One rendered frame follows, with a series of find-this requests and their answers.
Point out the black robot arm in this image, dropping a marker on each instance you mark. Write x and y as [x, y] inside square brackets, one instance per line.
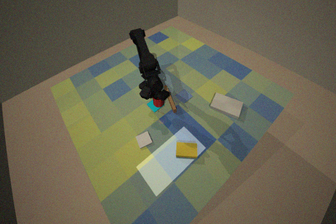
[147, 65]

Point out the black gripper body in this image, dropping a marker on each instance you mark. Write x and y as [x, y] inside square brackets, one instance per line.
[162, 95]

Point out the beige square block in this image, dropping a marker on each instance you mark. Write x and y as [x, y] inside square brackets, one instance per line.
[143, 139]

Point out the yellow flat block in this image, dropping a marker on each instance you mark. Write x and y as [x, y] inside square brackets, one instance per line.
[188, 150]

